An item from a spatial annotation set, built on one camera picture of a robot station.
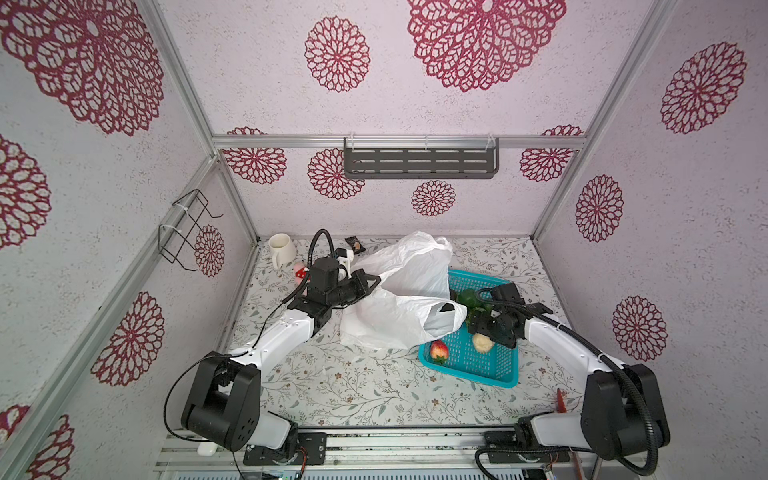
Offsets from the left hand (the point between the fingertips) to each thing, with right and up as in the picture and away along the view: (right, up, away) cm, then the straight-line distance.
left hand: (382, 280), depth 82 cm
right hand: (+29, -14, +7) cm, 33 cm away
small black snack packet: (-10, +12, +34) cm, 38 cm away
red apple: (+17, -21, +5) cm, 27 cm away
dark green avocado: (+29, -7, +17) cm, 34 cm away
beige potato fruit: (+29, -18, +4) cm, 34 cm away
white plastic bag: (+8, -5, -8) cm, 12 cm away
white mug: (-37, +10, +27) cm, 46 cm away
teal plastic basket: (+34, -25, +4) cm, 43 cm away
